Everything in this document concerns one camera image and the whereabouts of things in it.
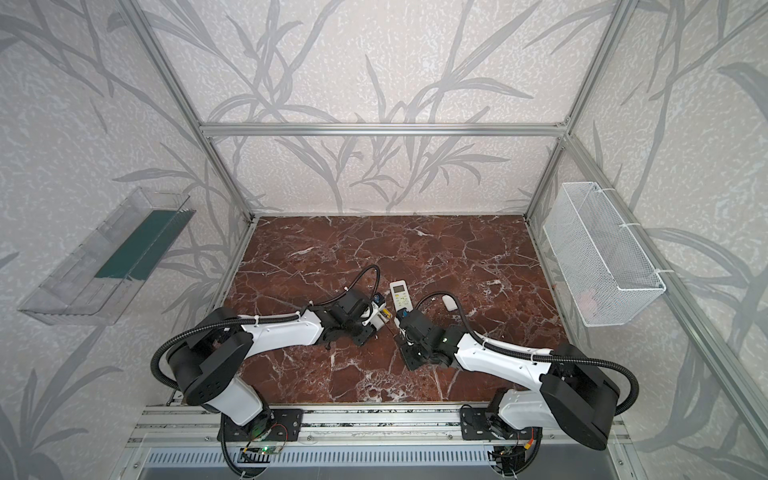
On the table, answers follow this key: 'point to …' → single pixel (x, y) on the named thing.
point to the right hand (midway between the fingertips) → (404, 344)
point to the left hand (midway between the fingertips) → (374, 319)
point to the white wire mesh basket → (608, 275)
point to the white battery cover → (449, 302)
